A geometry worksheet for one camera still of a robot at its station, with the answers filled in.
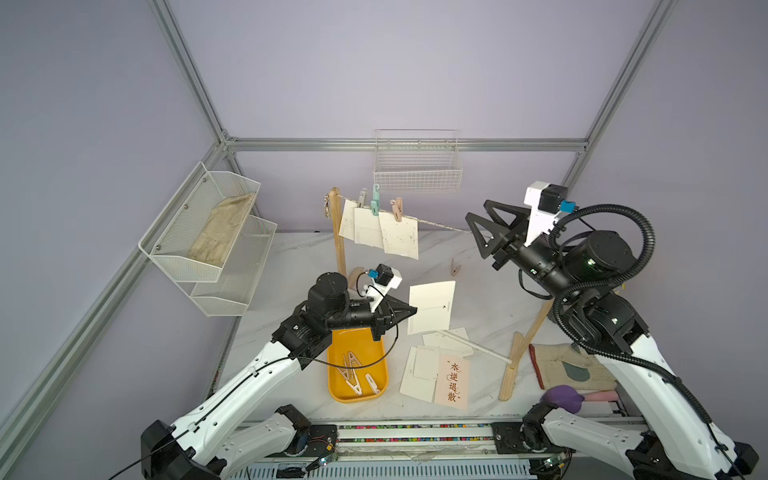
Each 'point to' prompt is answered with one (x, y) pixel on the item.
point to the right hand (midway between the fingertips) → (476, 216)
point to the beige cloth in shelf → (215, 237)
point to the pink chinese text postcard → (452, 382)
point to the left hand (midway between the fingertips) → (410, 314)
